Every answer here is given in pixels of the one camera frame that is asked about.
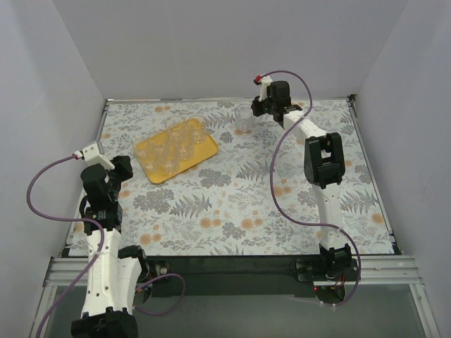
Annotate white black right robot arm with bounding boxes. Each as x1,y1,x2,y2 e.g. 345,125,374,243
252,75,352,278

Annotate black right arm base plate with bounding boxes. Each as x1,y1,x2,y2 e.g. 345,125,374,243
288,258,359,305

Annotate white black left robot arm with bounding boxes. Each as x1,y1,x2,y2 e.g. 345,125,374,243
70,156,149,337

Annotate floral patterned table mat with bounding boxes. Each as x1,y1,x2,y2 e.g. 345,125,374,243
69,99,395,257

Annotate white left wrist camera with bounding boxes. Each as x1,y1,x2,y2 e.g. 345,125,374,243
81,141,115,170

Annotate yellow plastic tray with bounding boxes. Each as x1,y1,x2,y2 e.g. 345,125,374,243
145,121,219,184

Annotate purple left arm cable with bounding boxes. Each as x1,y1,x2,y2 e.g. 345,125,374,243
27,151,186,338

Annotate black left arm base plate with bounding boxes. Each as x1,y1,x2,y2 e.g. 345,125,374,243
119,258,173,303

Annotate clear drinking glass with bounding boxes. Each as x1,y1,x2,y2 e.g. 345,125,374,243
149,132,171,156

